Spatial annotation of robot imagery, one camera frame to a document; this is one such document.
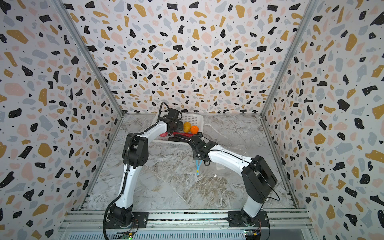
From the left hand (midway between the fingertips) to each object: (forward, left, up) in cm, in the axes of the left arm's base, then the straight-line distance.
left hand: (179, 124), depth 106 cm
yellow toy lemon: (-2, -5, -1) cm, 6 cm away
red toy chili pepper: (-6, -3, -4) cm, 8 cm away
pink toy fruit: (-22, +5, +17) cm, 28 cm away
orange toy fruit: (-3, -11, -2) cm, 11 cm away
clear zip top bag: (-33, -20, -7) cm, 39 cm away
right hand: (-24, -12, +4) cm, 28 cm away
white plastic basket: (+4, -11, 0) cm, 11 cm away
